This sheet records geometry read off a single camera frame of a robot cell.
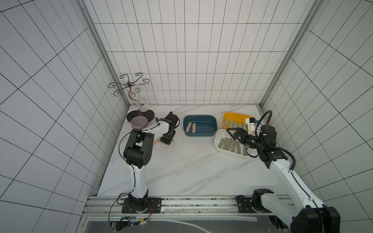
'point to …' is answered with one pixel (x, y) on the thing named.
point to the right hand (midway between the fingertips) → (231, 129)
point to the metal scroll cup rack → (132, 86)
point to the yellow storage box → (231, 120)
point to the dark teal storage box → (205, 125)
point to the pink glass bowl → (139, 122)
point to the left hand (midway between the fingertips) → (169, 139)
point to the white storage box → (224, 140)
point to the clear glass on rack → (142, 104)
